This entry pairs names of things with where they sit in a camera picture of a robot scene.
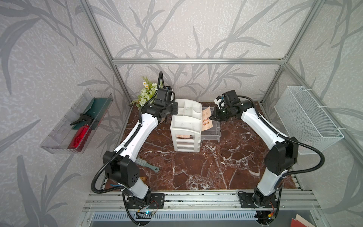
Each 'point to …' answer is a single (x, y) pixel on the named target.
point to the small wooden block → (143, 178)
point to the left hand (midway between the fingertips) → (175, 105)
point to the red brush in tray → (81, 138)
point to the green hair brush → (142, 162)
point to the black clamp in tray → (88, 118)
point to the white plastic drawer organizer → (187, 126)
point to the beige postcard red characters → (206, 123)
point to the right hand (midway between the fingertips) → (208, 116)
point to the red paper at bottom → (295, 223)
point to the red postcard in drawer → (185, 136)
